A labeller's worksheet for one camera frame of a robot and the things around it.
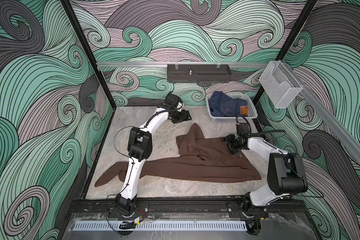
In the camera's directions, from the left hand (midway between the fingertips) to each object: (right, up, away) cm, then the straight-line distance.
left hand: (188, 118), depth 96 cm
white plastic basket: (+48, +5, +11) cm, 49 cm away
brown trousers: (+5, -26, -10) cm, 28 cm away
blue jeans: (+26, +10, +15) cm, 32 cm away
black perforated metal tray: (+7, +29, 0) cm, 30 cm away
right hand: (+22, -16, -3) cm, 27 cm away
